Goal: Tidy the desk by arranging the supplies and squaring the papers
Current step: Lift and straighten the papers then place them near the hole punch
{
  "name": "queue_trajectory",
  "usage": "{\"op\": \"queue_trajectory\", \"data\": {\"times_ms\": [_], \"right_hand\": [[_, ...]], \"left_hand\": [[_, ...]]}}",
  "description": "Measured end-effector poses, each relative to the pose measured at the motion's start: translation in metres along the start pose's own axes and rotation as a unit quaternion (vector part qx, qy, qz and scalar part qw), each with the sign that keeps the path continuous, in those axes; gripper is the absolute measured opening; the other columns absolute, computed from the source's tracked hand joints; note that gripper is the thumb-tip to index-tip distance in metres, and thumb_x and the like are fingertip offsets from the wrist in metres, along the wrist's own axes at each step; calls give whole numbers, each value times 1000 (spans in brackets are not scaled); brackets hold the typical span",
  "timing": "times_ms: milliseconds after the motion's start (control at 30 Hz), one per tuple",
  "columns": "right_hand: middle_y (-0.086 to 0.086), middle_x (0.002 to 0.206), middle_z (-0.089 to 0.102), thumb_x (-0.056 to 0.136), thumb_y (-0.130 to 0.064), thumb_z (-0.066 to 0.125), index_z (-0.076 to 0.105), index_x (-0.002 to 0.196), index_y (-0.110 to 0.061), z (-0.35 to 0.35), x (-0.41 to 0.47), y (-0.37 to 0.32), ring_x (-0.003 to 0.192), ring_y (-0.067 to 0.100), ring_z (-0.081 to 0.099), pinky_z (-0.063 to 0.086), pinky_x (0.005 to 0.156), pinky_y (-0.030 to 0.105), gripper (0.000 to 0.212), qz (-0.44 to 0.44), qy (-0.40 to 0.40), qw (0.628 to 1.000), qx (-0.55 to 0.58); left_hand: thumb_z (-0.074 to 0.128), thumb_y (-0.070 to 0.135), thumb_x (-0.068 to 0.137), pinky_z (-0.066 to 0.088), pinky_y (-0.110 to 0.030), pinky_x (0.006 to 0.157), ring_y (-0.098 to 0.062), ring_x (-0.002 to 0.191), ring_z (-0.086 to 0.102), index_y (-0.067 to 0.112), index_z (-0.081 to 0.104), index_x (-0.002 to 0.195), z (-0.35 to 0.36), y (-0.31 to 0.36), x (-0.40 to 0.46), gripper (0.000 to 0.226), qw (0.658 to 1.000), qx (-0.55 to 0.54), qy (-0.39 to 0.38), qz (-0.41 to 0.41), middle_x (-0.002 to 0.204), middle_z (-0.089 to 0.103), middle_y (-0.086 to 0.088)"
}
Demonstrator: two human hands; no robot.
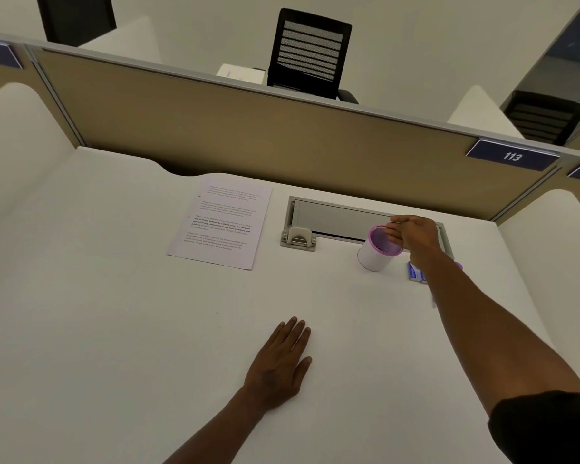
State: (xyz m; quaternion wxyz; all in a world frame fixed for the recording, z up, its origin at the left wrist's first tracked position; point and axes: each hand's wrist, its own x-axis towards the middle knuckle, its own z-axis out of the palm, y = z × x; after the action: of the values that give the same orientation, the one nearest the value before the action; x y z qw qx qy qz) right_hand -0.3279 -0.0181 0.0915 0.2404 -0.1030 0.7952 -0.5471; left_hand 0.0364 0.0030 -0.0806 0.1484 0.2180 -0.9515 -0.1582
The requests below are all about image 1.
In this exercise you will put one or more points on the person's right hand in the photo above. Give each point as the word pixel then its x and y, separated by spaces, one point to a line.
pixel 415 236

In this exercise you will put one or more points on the person's left hand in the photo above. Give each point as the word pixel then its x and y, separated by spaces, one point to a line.
pixel 280 367

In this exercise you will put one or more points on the blue white staple box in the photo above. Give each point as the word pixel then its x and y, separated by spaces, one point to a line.
pixel 424 276
pixel 414 271

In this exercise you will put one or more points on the beige hole punch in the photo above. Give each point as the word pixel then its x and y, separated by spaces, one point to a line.
pixel 298 239

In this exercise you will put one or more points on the printed white paper sheets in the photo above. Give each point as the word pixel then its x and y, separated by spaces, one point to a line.
pixel 222 222

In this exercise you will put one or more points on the person's right forearm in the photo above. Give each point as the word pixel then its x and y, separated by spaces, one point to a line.
pixel 483 333

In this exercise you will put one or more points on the person's left forearm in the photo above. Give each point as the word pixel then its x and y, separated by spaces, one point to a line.
pixel 212 437

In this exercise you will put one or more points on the white desk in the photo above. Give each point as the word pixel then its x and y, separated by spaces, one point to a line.
pixel 125 309

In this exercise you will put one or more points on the person's black shirt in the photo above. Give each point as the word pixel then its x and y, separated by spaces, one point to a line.
pixel 546 430

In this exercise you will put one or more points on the white cup with purple rim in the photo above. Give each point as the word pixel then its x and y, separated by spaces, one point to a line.
pixel 373 258

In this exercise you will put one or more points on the wide beige partition panel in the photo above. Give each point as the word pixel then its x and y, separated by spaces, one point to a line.
pixel 270 135

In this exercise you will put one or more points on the black striped mesh office chair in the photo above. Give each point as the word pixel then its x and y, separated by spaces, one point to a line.
pixel 309 19

